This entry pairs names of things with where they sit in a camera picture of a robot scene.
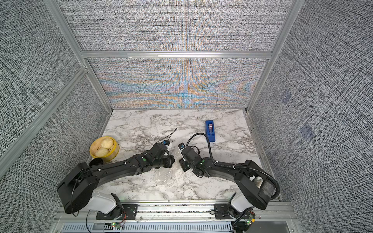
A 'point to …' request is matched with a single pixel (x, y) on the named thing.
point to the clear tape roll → (210, 126)
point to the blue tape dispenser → (210, 131)
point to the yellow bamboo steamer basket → (113, 150)
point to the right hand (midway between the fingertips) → (181, 156)
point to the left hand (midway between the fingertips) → (178, 160)
